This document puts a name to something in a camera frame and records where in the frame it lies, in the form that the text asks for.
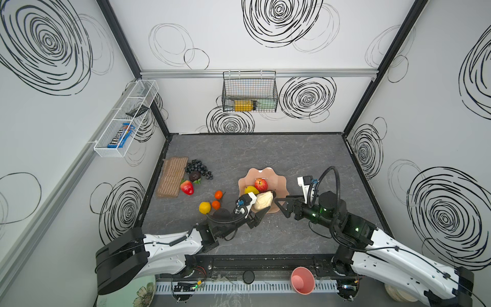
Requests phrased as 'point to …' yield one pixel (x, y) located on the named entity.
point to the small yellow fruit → (204, 207)
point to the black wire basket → (250, 94)
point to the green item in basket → (266, 104)
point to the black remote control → (142, 110)
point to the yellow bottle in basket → (243, 105)
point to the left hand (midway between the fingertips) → (265, 202)
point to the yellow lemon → (250, 189)
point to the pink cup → (303, 280)
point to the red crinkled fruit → (261, 185)
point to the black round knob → (248, 277)
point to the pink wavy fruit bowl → (275, 182)
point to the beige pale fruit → (263, 199)
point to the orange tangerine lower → (215, 204)
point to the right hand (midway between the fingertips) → (279, 199)
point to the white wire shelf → (143, 93)
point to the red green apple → (187, 187)
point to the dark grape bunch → (196, 165)
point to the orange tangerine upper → (218, 194)
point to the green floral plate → (139, 293)
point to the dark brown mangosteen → (194, 175)
